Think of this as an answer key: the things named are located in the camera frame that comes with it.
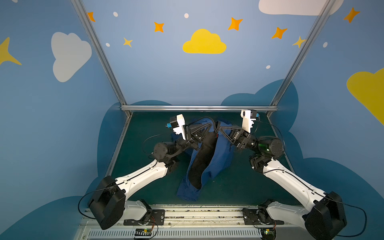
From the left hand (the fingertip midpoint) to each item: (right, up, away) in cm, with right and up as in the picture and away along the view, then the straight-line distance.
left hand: (209, 123), depth 52 cm
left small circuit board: (-31, -53, +20) cm, 65 cm away
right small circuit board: (+32, -55, +21) cm, 67 cm away
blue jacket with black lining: (+3, -14, +7) cm, 17 cm away
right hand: (+5, -3, 0) cm, 6 cm away
